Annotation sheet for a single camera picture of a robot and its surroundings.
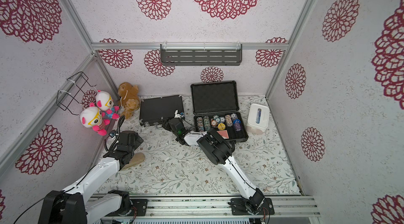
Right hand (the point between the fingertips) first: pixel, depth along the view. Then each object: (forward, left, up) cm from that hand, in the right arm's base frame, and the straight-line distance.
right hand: (162, 119), depth 101 cm
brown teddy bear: (+6, +20, +11) cm, 23 cm away
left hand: (-18, +13, +3) cm, 22 cm away
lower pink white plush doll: (-10, +34, +15) cm, 38 cm away
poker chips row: (0, -26, -3) cm, 27 cm away
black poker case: (+9, +7, -1) cm, 11 cm away
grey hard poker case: (+12, -34, +1) cm, 36 cm away
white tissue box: (+2, -61, 0) cm, 61 cm away
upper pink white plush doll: (+2, +32, +14) cm, 35 cm away
